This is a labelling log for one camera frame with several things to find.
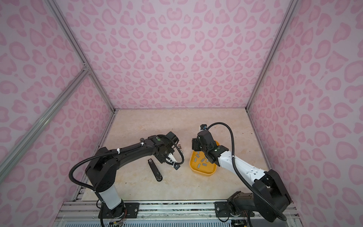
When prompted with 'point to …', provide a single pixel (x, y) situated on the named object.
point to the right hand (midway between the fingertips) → (197, 139)
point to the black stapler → (158, 177)
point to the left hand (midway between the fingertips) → (168, 149)
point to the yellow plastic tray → (199, 164)
